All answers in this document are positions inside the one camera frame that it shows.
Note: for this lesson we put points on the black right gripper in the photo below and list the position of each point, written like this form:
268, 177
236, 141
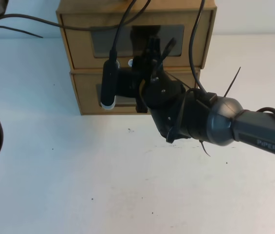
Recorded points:
154, 91

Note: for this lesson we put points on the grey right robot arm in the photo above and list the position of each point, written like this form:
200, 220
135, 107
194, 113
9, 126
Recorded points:
208, 117

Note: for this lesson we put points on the white upper box handle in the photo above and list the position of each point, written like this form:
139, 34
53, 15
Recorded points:
130, 63

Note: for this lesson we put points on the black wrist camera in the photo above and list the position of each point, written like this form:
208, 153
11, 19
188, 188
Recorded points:
109, 84

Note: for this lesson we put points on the black cable tie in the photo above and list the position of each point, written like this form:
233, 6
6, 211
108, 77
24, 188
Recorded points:
20, 31

